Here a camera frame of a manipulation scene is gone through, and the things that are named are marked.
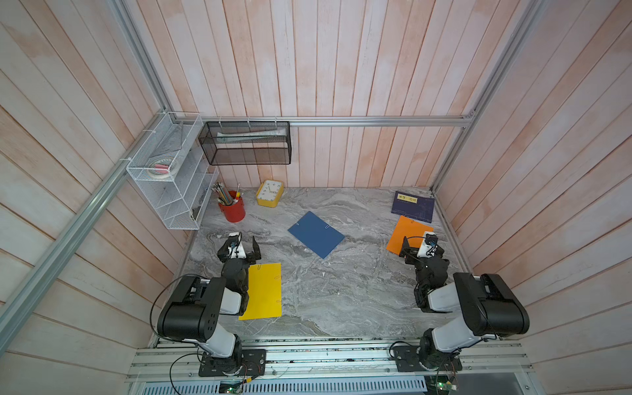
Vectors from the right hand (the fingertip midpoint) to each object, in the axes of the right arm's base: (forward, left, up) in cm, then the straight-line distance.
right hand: (418, 237), depth 90 cm
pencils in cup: (+17, +77, +4) cm, 79 cm away
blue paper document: (+8, +39, -11) cm, 41 cm away
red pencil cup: (+18, +76, -8) cm, 78 cm away
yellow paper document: (-18, +57, -10) cm, 61 cm away
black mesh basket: (+40, +70, +14) cm, 81 cm away
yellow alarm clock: (+30, +62, -7) cm, 69 cm away
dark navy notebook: (+24, -7, -10) cm, 27 cm away
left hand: (-3, +66, +1) cm, 66 cm away
